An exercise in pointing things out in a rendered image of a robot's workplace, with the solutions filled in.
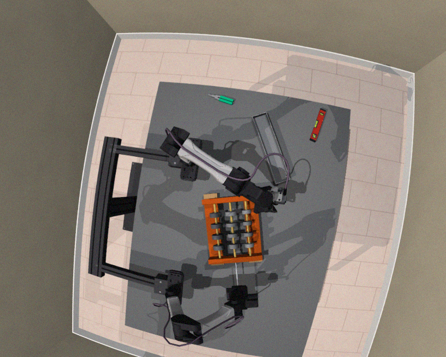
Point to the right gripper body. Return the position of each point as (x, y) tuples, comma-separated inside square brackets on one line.
[(242, 290)]

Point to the red spirit level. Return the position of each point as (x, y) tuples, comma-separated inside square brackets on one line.
[(317, 126)]

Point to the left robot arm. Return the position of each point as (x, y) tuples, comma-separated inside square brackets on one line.
[(191, 155)]

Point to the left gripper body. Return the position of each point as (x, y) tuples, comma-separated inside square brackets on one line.
[(277, 196)]

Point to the green-handled pliers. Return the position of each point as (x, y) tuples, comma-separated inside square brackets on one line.
[(223, 99)]

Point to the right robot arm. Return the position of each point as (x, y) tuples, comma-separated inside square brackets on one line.
[(182, 324)]

